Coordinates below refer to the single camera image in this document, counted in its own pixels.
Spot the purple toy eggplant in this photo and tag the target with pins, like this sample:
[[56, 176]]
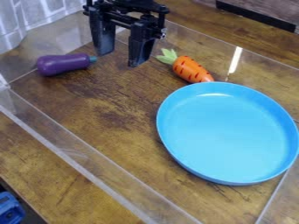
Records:
[[56, 64]]

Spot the clear acrylic enclosure wall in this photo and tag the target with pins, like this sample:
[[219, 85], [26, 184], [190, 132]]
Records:
[[81, 150]]

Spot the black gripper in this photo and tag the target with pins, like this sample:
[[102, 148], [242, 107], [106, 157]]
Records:
[[142, 16]]

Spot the orange toy carrot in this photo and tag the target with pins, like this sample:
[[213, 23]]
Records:
[[185, 66]]

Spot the white checkered curtain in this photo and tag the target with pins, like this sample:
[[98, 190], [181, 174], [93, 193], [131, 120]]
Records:
[[22, 15]]

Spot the blue object at corner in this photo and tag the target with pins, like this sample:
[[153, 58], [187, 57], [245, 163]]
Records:
[[11, 209]]

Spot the blue round tray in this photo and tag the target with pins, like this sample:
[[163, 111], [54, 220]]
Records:
[[227, 133]]

